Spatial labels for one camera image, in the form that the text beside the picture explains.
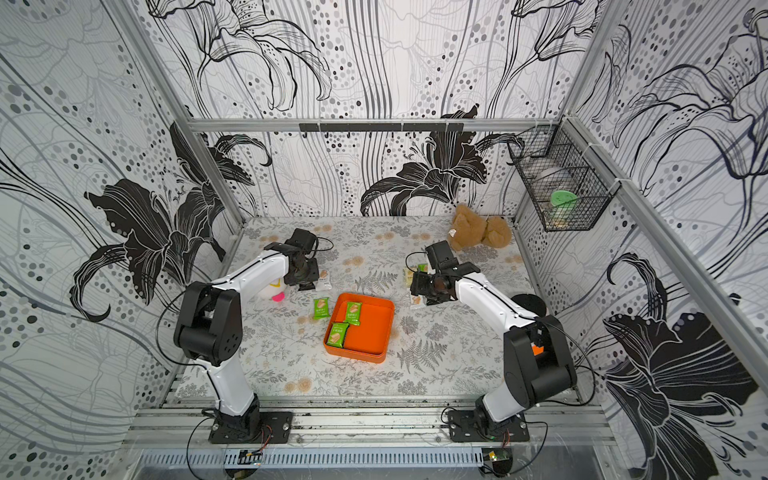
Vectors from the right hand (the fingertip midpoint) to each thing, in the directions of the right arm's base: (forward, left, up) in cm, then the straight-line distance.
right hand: (423, 284), depth 90 cm
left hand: (+4, +36, -3) cm, 37 cm away
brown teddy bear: (+23, -18, 0) cm, 29 cm away
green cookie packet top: (+12, -1, -9) cm, 15 cm away
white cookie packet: (+5, +33, -6) cm, 34 cm away
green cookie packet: (-6, +22, -7) cm, 24 cm away
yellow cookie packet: (+8, +4, -8) cm, 12 cm away
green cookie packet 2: (-14, +26, -5) cm, 30 cm away
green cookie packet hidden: (-4, +33, -7) cm, 33 cm away
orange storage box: (-14, +16, -9) cm, 23 cm away
